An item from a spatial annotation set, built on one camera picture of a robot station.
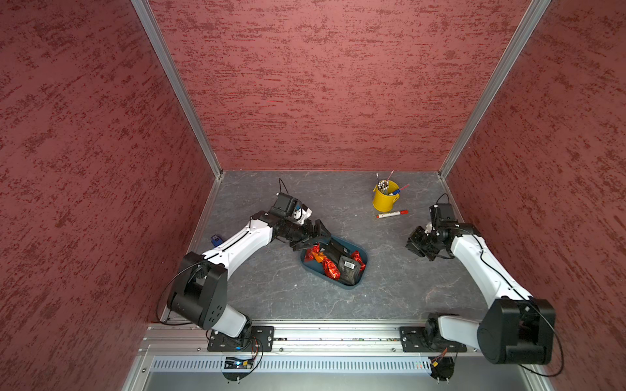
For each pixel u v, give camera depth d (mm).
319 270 864
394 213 1039
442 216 668
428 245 709
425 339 725
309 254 882
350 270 831
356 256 878
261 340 739
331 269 826
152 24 730
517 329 399
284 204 694
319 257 853
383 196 995
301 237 737
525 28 742
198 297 431
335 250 852
